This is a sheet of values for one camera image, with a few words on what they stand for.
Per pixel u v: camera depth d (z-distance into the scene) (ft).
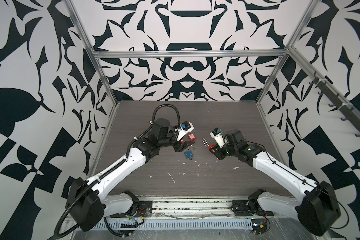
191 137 3.25
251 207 2.17
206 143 2.72
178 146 2.13
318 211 1.30
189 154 3.02
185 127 2.01
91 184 1.33
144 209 2.40
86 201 1.27
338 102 1.98
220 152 2.38
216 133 2.39
